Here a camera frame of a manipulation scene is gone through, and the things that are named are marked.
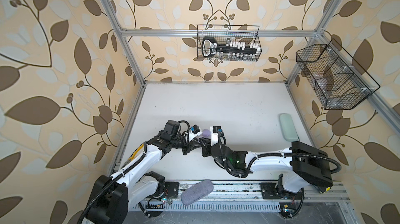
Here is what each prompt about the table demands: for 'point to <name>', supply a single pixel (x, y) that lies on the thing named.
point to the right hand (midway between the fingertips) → (199, 142)
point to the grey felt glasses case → (196, 192)
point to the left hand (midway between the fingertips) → (200, 141)
